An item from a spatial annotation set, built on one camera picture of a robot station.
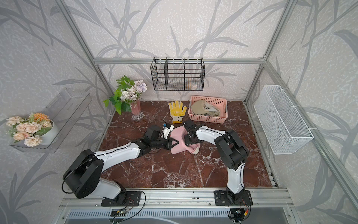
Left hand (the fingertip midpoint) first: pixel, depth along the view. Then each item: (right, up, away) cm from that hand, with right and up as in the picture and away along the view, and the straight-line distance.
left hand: (178, 143), depth 83 cm
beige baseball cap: (+18, +22, +23) cm, 36 cm away
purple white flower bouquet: (-31, +31, +1) cm, 44 cm away
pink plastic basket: (+34, +25, +32) cm, 53 cm away
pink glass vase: (-34, +16, +24) cm, 44 cm away
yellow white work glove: (-3, +19, +29) cm, 35 cm away
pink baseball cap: (0, +5, +3) cm, 6 cm away
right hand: (+7, -1, +14) cm, 16 cm away
